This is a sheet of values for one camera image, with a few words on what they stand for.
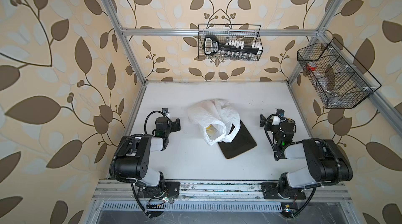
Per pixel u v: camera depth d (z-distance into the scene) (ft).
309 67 2.87
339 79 2.40
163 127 2.39
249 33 2.99
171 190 2.43
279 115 2.52
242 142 2.90
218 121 2.32
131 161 1.52
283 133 2.27
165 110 2.73
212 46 2.77
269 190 2.42
